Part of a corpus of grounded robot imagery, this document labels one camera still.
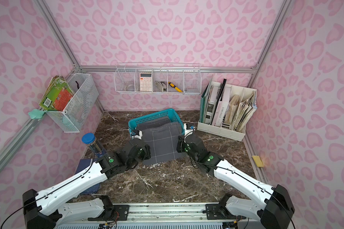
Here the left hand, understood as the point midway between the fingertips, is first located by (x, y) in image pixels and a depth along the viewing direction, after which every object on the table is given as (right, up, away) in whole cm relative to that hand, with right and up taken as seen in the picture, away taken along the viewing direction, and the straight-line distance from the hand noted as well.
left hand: (150, 145), depth 75 cm
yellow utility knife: (+12, +36, +23) cm, 44 cm away
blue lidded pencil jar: (-35, +3, +5) cm, 35 cm away
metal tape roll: (-17, +35, +21) cm, 44 cm away
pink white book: (+46, +32, +17) cm, 58 cm away
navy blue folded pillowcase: (-46, -15, +16) cm, 51 cm away
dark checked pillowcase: (+6, +2, +1) cm, 7 cm away
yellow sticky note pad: (+68, -14, +19) cm, 71 cm away
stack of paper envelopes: (+54, +18, +18) cm, 60 cm away
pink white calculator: (-7, +39, +20) cm, 44 cm away
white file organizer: (+46, +6, +21) cm, 51 cm away
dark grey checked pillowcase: (-2, +11, +28) cm, 30 cm away
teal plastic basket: (+9, +19, +32) cm, 38 cm away
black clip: (-48, +35, +15) cm, 61 cm away
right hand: (+14, +4, 0) cm, 15 cm away
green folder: (+30, +25, +12) cm, 42 cm away
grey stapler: (+2, +37, +25) cm, 45 cm away
